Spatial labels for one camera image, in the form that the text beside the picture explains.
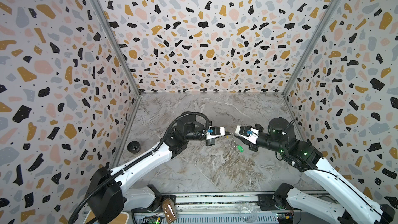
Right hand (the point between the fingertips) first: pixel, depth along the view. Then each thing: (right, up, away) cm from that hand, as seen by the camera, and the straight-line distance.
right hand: (238, 128), depth 64 cm
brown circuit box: (-30, -38, +6) cm, 48 cm away
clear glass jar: (+6, -40, +8) cm, 41 cm away
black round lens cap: (-51, -12, +16) cm, 55 cm away
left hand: (-3, 0, 0) cm, 3 cm away
